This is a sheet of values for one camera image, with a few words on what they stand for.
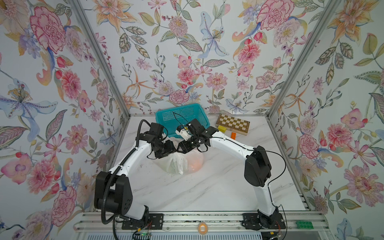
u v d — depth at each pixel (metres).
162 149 0.72
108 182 0.41
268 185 0.57
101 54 0.86
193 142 0.75
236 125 1.12
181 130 0.79
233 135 1.08
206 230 0.72
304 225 0.72
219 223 0.75
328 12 0.71
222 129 1.10
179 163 0.84
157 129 0.68
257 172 0.53
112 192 0.43
